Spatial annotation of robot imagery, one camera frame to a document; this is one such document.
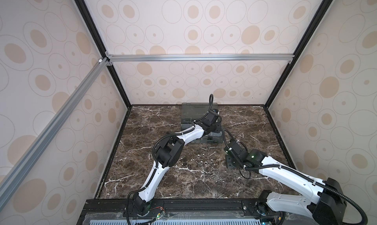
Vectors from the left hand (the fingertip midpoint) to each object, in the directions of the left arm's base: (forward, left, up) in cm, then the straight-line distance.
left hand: (224, 125), depth 97 cm
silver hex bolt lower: (-17, +8, -8) cm, 20 cm away
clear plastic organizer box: (+20, +21, -10) cm, 31 cm away
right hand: (-24, -2, 0) cm, 24 cm away
